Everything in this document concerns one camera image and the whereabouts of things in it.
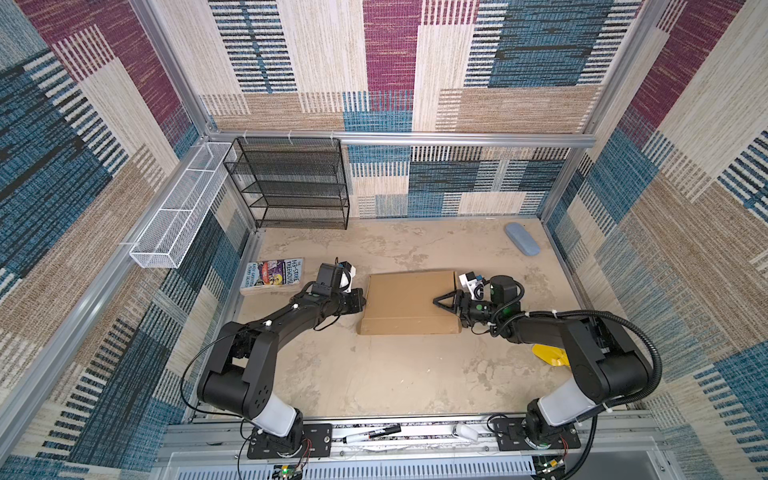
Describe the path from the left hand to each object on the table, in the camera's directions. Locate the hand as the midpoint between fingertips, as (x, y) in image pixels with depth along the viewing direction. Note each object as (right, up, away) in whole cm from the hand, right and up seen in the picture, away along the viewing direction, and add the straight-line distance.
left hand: (366, 296), depth 91 cm
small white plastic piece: (+25, -29, -19) cm, 43 cm away
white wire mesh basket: (-46, +16, -21) cm, 53 cm away
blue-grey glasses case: (+56, +18, +21) cm, 63 cm away
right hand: (+21, -3, -4) cm, 21 cm away
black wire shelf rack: (-29, +39, +20) cm, 52 cm away
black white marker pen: (+3, -31, -17) cm, 35 cm away
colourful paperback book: (-33, +6, +11) cm, 35 cm away
